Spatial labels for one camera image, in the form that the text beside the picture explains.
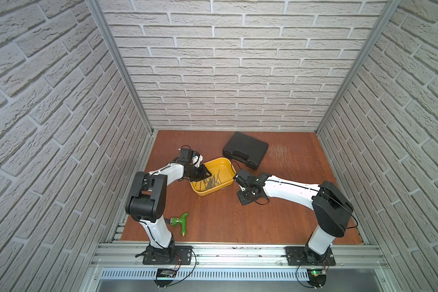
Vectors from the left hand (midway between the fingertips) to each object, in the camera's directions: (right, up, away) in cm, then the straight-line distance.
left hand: (211, 172), depth 94 cm
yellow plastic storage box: (+6, 0, +3) cm, 7 cm away
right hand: (+18, -12, -7) cm, 22 cm away
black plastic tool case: (+20, +12, +10) cm, 25 cm away
